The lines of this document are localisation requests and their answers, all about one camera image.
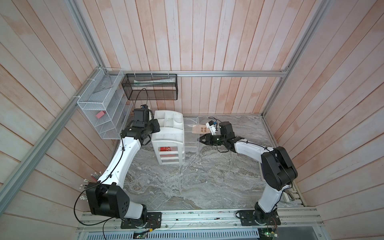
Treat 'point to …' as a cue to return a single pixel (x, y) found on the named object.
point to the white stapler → (287, 195)
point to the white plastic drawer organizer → (168, 141)
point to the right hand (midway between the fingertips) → (198, 139)
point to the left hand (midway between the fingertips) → (156, 125)
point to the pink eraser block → (100, 114)
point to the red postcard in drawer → (165, 149)
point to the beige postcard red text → (200, 129)
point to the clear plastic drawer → (190, 142)
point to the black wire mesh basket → (150, 86)
